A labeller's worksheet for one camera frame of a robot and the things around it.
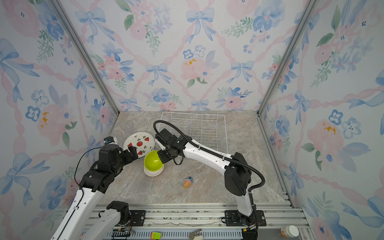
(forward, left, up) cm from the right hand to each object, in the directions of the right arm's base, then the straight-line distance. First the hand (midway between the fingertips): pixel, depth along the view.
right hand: (161, 156), depth 80 cm
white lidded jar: (-32, -59, -8) cm, 68 cm away
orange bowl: (-6, +5, -10) cm, 12 cm away
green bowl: (-3, +5, -1) cm, 5 cm away
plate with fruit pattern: (+16, +16, -11) cm, 25 cm away
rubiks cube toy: (-34, 0, -12) cm, 36 cm away
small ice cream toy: (-10, -14, -12) cm, 21 cm away
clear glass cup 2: (+21, +36, -10) cm, 42 cm away
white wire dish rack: (+30, -27, -15) cm, 43 cm away
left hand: (0, +16, +6) cm, 17 cm away
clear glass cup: (+30, +31, -11) cm, 44 cm away
